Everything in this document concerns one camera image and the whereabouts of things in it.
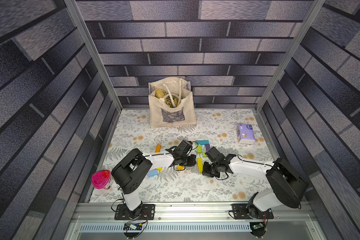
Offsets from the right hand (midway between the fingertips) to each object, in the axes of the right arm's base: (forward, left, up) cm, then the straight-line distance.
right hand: (201, 172), depth 87 cm
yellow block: (+3, +1, +2) cm, 4 cm away
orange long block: (+14, +28, +3) cm, 31 cm away
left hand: (+5, +2, +4) cm, 6 cm away
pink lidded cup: (-9, +53, +12) cm, 55 cm away
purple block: (+17, -5, 0) cm, 18 cm away
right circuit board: (-25, -28, -3) cm, 38 cm away
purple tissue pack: (+25, -31, +6) cm, 40 cm away
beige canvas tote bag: (+38, +19, +21) cm, 48 cm away
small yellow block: (+1, +25, +2) cm, 25 cm away
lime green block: (+2, 0, +19) cm, 19 cm away
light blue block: (-1, +29, 0) cm, 29 cm away
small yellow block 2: (+2, +13, +3) cm, 13 cm away
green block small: (+16, 0, 0) cm, 16 cm away
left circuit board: (-27, +37, 0) cm, 46 cm away
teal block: (+21, -3, 0) cm, 22 cm away
